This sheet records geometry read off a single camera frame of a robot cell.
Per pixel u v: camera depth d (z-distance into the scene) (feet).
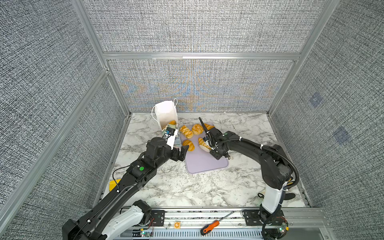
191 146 3.19
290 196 2.62
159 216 2.41
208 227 2.27
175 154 2.09
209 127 3.52
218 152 2.59
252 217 2.40
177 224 2.34
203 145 3.09
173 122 3.36
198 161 3.11
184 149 2.08
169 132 1.93
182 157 2.13
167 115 3.11
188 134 3.36
